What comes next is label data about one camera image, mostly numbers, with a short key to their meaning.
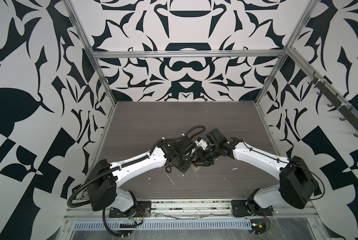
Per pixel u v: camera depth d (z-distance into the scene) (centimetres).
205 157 71
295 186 42
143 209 74
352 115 55
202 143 78
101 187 41
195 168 87
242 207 75
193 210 75
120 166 43
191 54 93
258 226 71
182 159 67
